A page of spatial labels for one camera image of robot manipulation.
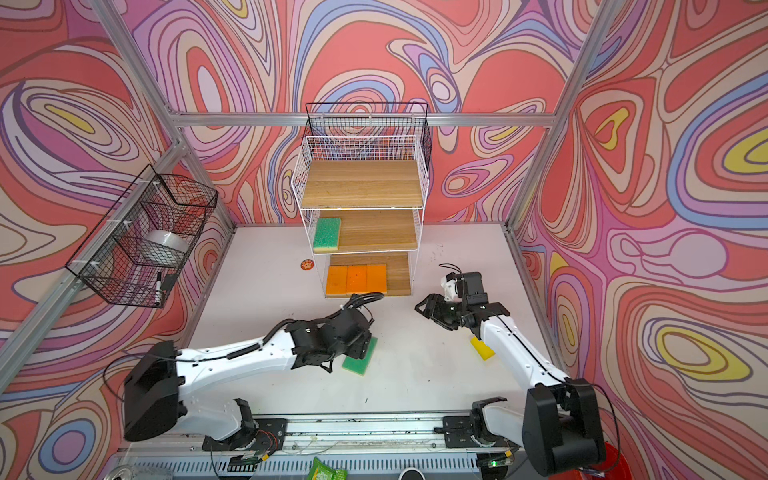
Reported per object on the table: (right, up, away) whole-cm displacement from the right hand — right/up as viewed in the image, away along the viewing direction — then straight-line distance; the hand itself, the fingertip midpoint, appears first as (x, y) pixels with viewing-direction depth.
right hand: (424, 317), depth 84 cm
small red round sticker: (-40, +14, +24) cm, 49 cm away
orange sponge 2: (-21, +9, +18) cm, 29 cm away
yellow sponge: (-18, -14, 0) cm, 23 cm away
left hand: (-17, -4, -3) cm, 18 cm away
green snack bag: (-26, -32, -16) cm, 44 cm away
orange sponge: (-28, +9, +18) cm, 35 cm away
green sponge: (-27, +24, -2) cm, 36 cm away
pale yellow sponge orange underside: (-14, +10, +18) cm, 25 cm away
